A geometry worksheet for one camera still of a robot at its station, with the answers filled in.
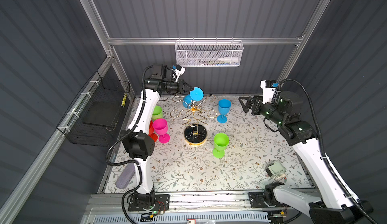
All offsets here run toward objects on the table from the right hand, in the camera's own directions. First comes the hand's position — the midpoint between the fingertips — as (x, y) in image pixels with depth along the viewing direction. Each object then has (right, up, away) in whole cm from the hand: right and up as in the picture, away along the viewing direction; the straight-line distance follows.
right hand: (249, 98), depth 66 cm
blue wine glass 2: (-5, -3, +30) cm, 31 cm away
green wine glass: (-47, -7, +25) cm, 54 cm away
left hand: (-25, +6, +11) cm, 28 cm away
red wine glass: (-50, -19, +22) cm, 58 cm away
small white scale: (+19, -37, +13) cm, 43 cm away
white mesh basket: (-13, +42, +58) cm, 72 cm away
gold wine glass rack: (-24, -19, +30) cm, 43 cm away
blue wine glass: (-23, +3, +12) cm, 26 cm away
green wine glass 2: (-9, -23, +19) cm, 31 cm away
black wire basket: (-74, -9, +6) cm, 74 cm away
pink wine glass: (-45, -16, +22) cm, 52 cm away
